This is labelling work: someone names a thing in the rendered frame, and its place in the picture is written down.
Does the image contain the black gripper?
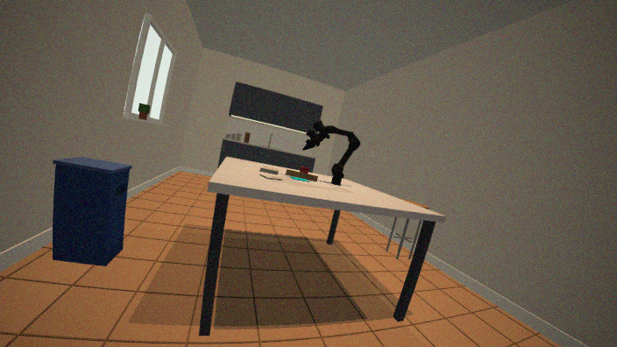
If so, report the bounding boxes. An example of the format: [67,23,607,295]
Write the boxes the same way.
[302,134,323,150]

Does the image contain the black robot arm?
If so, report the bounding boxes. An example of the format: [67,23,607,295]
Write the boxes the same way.
[306,121,360,186]

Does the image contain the beige flat rectangular block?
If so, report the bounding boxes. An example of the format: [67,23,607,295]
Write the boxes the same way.
[259,166,279,174]

